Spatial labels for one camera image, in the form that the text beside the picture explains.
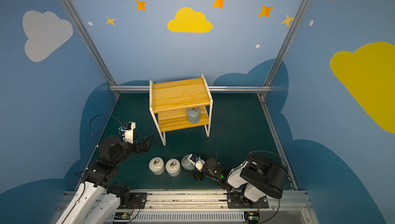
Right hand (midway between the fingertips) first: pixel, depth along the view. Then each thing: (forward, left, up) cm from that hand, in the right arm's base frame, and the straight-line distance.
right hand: (191, 161), depth 84 cm
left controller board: (-26, +31, -4) cm, 41 cm away
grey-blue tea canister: (-3, +3, +5) cm, 6 cm away
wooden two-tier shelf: (+17, +6, +29) cm, 34 cm away
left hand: (+6, +23, +19) cm, 30 cm away
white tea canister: (-5, +18, +4) cm, 19 cm away
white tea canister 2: (-5, +9, +4) cm, 11 cm away
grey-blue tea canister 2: (+18, 0, +19) cm, 26 cm away
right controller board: (-23, -32, -6) cm, 39 cm away
